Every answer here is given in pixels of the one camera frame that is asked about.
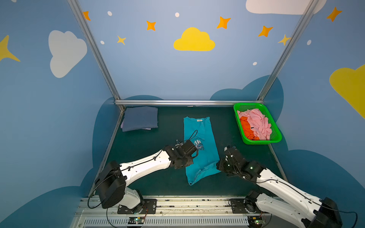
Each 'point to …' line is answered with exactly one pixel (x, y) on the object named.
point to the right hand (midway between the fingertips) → (216, 162)
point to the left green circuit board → (136, 220)
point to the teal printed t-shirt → (198, 130)
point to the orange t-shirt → (247, 129)
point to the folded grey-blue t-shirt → (136, 118)
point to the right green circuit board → (255, 221)
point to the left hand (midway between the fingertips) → (192, 163)
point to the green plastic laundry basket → (275, 136)
